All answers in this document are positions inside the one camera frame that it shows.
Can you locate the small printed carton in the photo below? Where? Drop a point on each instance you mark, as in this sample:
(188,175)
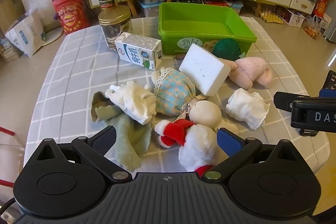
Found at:
(295,18)

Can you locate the white sponge block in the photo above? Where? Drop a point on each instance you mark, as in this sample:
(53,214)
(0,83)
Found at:
(202,69)

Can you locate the tin can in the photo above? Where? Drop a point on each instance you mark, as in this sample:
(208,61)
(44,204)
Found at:
(107,2)

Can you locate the white paper bag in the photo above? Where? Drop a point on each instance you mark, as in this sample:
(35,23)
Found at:
(23,35)

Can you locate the white green milk carton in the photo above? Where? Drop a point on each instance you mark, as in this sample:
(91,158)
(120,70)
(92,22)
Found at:
(134,53)

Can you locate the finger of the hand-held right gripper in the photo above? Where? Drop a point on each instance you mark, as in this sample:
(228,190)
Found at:
(329,92)
(291,99)

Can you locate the red gift box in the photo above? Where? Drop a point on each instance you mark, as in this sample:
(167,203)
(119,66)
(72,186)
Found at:
(320,6)

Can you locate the red metal frame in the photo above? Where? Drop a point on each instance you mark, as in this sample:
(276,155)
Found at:
(6,130)

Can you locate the clear jar gold lid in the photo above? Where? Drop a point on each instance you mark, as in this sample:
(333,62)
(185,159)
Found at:
(113,28)

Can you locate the red snack bag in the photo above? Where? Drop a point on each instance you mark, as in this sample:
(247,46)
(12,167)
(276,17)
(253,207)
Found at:
(69,14)

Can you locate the green plastic bin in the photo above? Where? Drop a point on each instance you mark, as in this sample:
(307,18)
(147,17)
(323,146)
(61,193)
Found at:
(199,19)

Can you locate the green brown turtle plush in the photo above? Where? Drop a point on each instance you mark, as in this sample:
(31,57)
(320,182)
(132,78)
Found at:
(227,49)

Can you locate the bag of oranges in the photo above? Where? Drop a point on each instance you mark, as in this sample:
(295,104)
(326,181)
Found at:
(312,28)

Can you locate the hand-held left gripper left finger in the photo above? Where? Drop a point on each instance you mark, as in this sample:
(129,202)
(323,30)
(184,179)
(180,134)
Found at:
(105,138)

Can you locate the plush doll blue checked dress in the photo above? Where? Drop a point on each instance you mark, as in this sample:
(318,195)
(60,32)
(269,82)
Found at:
(173,92)

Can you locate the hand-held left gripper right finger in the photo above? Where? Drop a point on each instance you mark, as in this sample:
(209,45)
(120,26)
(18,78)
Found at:
(229,141)

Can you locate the grey checked tablecloth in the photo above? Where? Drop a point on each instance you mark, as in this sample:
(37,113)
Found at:
(73,77)

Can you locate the green towel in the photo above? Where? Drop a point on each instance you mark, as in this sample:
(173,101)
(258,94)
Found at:
(130,140)

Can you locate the beige doll red white outfit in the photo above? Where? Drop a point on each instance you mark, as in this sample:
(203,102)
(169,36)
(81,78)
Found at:
(199,142)

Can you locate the white cloth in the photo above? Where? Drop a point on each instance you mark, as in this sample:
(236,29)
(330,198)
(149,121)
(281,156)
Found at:
(246,107)
(134,102)

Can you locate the pink plush toy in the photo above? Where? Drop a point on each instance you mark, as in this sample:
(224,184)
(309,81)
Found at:
(249,71)

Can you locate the clear storage box blue lid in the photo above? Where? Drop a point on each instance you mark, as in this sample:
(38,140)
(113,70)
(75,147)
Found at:
(148,8)

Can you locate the row of yellow bottles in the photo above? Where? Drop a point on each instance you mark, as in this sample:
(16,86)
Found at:
(271,18)

